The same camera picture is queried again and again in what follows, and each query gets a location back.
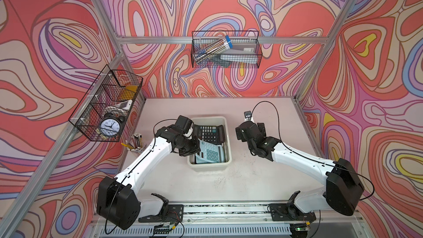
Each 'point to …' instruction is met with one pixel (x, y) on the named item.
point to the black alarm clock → (110, 126)
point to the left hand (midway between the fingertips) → (202, 149)
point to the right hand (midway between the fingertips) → (249, 129)
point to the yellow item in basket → (129, 92)
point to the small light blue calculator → (210, 153)
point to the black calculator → (213, 134)
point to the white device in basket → (125, 105)
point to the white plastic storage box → (192, 166)
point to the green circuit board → (161, 229)
